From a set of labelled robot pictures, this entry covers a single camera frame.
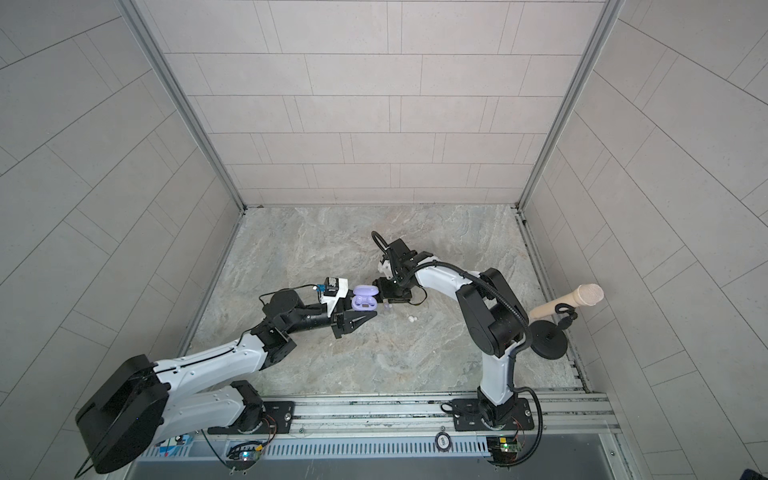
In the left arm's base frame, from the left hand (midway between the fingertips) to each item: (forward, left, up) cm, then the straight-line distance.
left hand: (378, 311), depth 67 cm
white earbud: (+7, -9, -21) cm, 24 cm away
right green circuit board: (-24, -29, -21) cm, 43 cm away
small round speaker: (-23, -15, -21) cm, 35 cm away
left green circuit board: (-26, +29, -19) cm, 44 cm away
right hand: (+11, +2, -19) cm, 22 cm away
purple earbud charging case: (+2, +3, +3) cm, 4 cm away
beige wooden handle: (+1, -45, +7) cm, 45 cm away
